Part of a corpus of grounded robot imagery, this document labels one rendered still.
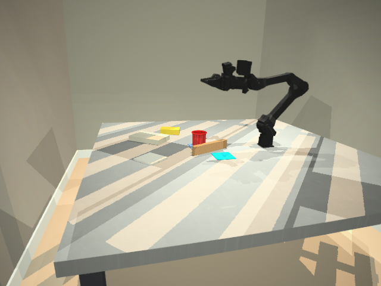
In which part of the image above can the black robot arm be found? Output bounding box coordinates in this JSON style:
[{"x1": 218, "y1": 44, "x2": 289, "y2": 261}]
[{"x1": 221, "y1": 60, "x2": 309, "y2": 148}]

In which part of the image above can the wooden plank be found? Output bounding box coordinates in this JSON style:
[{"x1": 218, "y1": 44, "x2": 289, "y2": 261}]
[{"x1": 192, "y1": 139, "x2": 227, "y2": 156}]

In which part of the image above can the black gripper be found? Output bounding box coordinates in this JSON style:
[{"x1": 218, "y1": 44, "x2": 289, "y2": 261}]
[{"x1": 201, "y1": 73, "x2": 238, "y2": 91}]

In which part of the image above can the yellow flat block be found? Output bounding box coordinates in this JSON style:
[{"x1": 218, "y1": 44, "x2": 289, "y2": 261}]
[{"x1": 160, "y1": 127, "x2": 180, "y2": 135}]

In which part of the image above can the red cup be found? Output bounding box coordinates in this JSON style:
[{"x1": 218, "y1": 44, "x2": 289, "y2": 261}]
[{"x1": 192, "y1": 130, "x2": 207, "y2": 145}]

